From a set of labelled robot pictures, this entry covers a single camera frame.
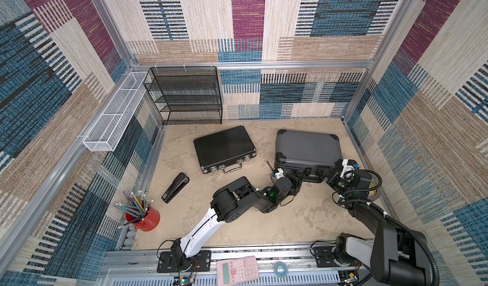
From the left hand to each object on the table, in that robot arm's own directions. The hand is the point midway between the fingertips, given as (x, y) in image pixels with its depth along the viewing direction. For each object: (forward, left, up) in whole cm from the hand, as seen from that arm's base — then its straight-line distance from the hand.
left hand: (309, 175), depth 89 cm
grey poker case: (+11, +1, +2) cm, 12 cm away
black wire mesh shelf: (+46, +62, +12) cm, 78 cm away
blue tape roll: (-35, +17, -7) cm, 40 cm away
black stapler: (-2, +62, -4) cm, 62 cm away
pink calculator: (-36, +33, -6) cm, 49 cm away
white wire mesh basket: (+5, +80, +27) cm, 85 cm away
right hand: (0, -6, 0) cm, 7 cm away
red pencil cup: (-16, +72, +1) cm, 74 cm away
